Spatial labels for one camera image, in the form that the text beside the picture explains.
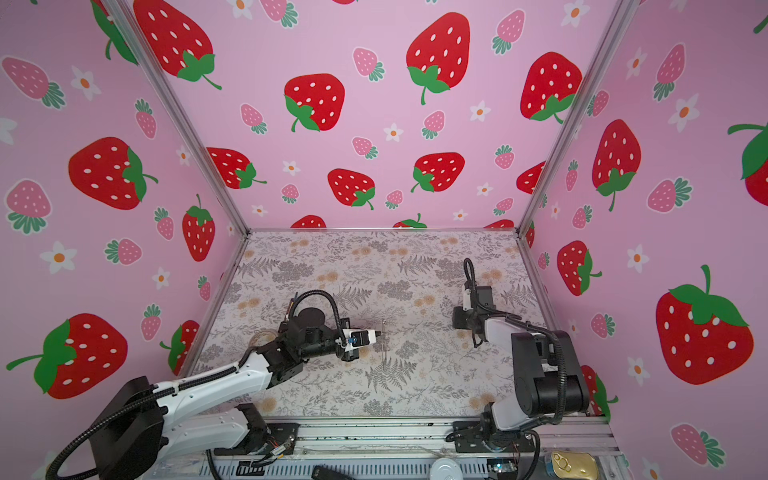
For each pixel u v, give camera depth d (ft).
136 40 2.35
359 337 2.00
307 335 1.97
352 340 2.02
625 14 2.25
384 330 3.12
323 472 2.34
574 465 2.21
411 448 2.40
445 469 2.14
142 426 1.32
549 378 1.48
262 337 3.03
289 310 3.16
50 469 1.18
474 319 2.69
